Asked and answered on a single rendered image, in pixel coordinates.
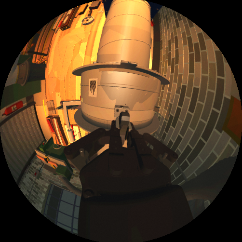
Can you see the red and white box stack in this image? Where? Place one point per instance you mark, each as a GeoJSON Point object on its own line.
{"type": "Point", "coordinates": [56, 130]}

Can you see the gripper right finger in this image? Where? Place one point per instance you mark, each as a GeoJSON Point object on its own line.
{"type": "Point", "coordinates": [155, 145]}

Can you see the grey lever bracket plate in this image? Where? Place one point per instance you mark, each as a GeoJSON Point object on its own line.
{"type": "Point", "coordinates": [118, 108]}

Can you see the dark framed wall board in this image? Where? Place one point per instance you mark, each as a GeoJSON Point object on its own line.
{"type": "Point", "coordinates": [67, 18]}

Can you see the yellow stick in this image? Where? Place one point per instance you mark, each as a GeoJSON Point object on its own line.
{"type": "Point", "coordinates": [44, 108]}

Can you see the white spoked wheel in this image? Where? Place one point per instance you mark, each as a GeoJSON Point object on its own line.
{"type": "Point", "coordinates": [87, 20]}

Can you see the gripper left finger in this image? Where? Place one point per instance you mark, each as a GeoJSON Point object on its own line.
{"type": "Point", "coordinates": [88, 142]}

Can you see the small grey tag lug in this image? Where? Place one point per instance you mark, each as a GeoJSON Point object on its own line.
{"type": "Point", "coordinates": [156, 109]}

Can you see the white pipe frame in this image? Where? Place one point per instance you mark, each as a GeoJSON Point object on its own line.
{"type": "Point", "coordinates": [66, 109]}

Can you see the wooden shelf unit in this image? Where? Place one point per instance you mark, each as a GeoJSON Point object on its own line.
{"type": "Point", "coordinates": [40, 47]}

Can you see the grey roller shutter door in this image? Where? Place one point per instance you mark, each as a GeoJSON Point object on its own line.
{"type": "Point", "coordinates": [20, 136]}

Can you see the grey damper lever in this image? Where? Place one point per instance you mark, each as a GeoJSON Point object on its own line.
{"type": "Point", "coordinates": [123, 122]}

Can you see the red fire extinguisher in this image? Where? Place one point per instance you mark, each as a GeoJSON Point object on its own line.
{"type": "Point", "coordinates": [13, 108]}

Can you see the grid pane window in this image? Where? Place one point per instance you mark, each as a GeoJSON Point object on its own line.
{"type": "Point", "coordinates": [62, 208]}

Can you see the orange wall poster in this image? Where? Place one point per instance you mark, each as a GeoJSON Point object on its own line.
{"type": "Point", "coordinates": [233, 121]}

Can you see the white paper label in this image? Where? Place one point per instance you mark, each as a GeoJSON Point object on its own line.
{"type": "Point", "coordinates": [93, 88]}

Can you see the white cylinder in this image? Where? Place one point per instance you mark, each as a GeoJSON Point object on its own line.
{"type": "Point", "coordinates": [70, 135]}

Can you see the green machine with round drum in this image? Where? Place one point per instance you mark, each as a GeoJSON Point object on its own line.
{"type": "Point", "coordinates": [22, 79]}

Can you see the grey blast gate slide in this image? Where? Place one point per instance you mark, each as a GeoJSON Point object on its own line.
{"type": "Point", "coordinates": [128, 63]}

